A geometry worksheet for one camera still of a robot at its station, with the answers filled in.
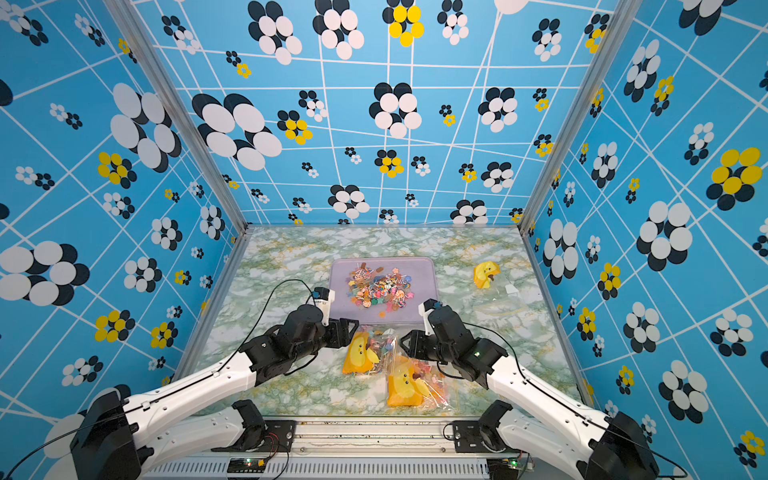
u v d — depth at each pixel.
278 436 0.73
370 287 0.99
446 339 0.60
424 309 0.74
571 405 0.44
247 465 0.72
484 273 0.99
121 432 0.40
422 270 1.08
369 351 0.82
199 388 0.48
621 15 0.68
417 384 0.79
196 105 0.87
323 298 0.70
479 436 0.64
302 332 0.60
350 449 0.72
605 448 0.40
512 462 0.71
